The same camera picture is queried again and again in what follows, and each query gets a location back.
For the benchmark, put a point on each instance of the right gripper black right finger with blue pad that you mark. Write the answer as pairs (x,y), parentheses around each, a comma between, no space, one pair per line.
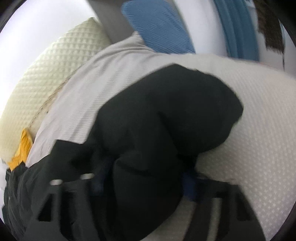
(221,209)

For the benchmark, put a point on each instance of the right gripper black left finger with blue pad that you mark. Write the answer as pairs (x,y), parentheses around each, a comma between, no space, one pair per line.
(46,223)

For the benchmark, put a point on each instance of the black puffer jacket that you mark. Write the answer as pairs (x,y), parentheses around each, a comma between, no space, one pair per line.
(144,141)

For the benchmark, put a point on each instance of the beige quilted blanket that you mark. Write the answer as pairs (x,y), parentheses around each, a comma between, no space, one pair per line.
(258,155)

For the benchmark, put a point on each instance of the yellow pillow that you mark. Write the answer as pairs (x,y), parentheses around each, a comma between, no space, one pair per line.
(22,153)

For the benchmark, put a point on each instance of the cream padded headboard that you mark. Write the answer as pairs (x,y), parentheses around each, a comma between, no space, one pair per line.
(36,90)

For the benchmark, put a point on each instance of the blue striped cloth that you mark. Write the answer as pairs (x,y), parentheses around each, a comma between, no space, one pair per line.
(239,32)

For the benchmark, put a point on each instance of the grey wardrobe cabinet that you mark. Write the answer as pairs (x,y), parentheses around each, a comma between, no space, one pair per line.
(115,24)

